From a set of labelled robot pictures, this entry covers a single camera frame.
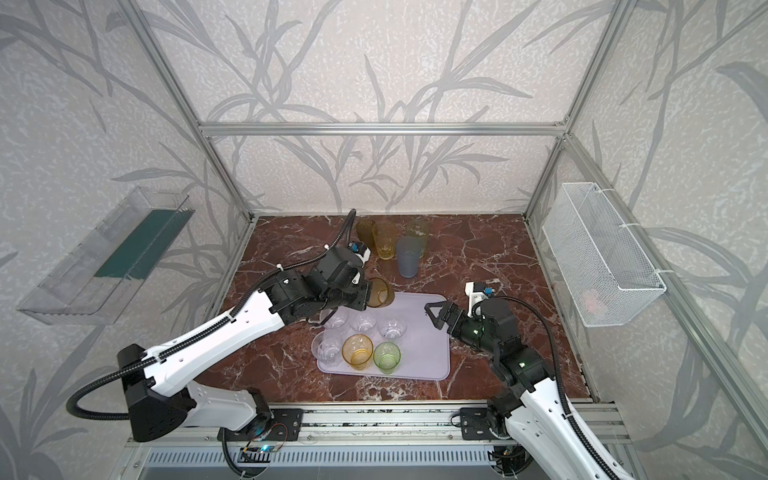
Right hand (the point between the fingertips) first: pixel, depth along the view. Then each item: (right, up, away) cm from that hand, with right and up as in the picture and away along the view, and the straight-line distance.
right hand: (435, 304), depth 74 cm
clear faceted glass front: (-30, -15, +11) cm, 36 cm away
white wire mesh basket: (+35, +9, -13) cm, 38 cm away
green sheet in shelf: (-64, +13, -11) cm, 66 cm away
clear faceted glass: (-20, -9, +17) cm, 28 cm away
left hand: (-15, +6, -2) cm, 16 cm away
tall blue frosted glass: (-6, +12, +22) cm, 26 cm away
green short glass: (-13, -16, +8) cm, 22 cm away
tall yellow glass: (-15, +18, +35) cm, 42 cm away
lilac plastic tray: (-10, -13, +13) cm, 21 cm away
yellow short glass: (-21, -15, +10) cm, 28 cm away
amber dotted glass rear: (-21, +20, +33) cm, 44 cm away
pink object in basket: (+39, 0, 0) cm, 39 cm away
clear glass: (-11, -11, +15) cm, 21 cm away
